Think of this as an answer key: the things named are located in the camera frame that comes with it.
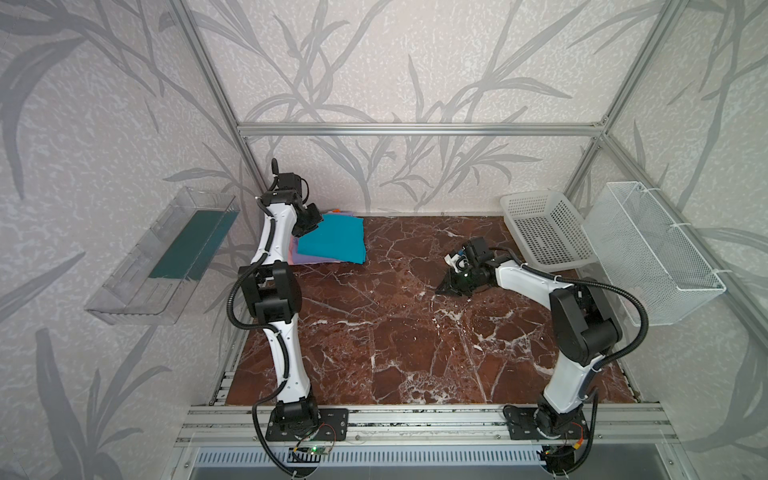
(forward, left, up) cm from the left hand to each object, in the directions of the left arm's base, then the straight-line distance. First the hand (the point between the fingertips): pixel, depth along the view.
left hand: (319, 213), depth 96 cm
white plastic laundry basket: (+8, -84, -18) cm, 86 cm away
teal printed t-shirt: (+5, -2, -19) cm, 20 cm away
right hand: (-20, -38, -10) cm, 44 cm away
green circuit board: (-62, -7, -17) cm, 65 cm away
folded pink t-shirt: (-8, +10, -11) cm, 17 cm away
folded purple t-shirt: (-11, +6, -11) cm, 17 cm away
